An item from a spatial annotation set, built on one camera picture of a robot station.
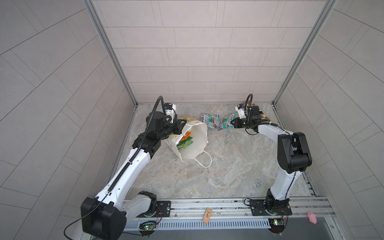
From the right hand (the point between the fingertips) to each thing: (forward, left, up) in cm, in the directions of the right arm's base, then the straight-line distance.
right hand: (231, 120), depth 97 cm
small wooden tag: (-50, +20, -7) cm, 54 cm away
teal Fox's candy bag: (0, +3, -2) cm, 4 cm away
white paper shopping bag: (-15, +27, -2) cm, 31 cm away
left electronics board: (-52, +46, -4) cm, 70 cm away
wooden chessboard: (+7, -25, -6) cm, 27 cm away
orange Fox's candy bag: (-10, +28, +2) cm, 30 cm away
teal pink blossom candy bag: (+6, +11, -6) cm, 14 cm away
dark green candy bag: (-14, +31, -1) cm, 34 cm away
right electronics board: (-55, -11, -10) cm, 57 cm away
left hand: (-14, +26, +20) cm, 36 cm away
